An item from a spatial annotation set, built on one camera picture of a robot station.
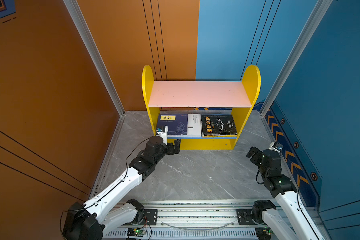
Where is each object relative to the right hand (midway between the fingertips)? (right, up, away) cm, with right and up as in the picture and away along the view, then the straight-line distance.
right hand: (256, 151), depth 79 cm
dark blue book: (-42, +15, +9) cm, 46 cm away
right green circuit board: (0, -37, -8) cm, 38 cm away
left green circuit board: (-61, -37, -8) cm, 72 cm away
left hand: (-43, +7, -1) cm, 44 cm away
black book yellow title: (-18, +14, +11) cm, 25 cm away
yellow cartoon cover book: (-18, +8, +8) cm, 21 cm away
